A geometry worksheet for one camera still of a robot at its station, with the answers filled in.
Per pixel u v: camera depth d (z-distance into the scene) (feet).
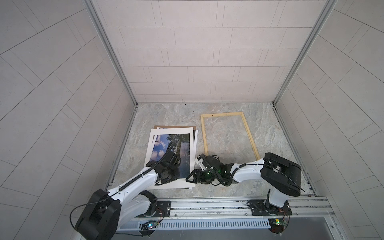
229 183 2.00
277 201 1.93
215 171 2.11
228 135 3.25
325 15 2.41
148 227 2.11
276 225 2.21
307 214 2.32
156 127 3.35
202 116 3.55
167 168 2.10
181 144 3.08
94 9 2.37
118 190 1.43
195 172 2.36
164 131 3.26
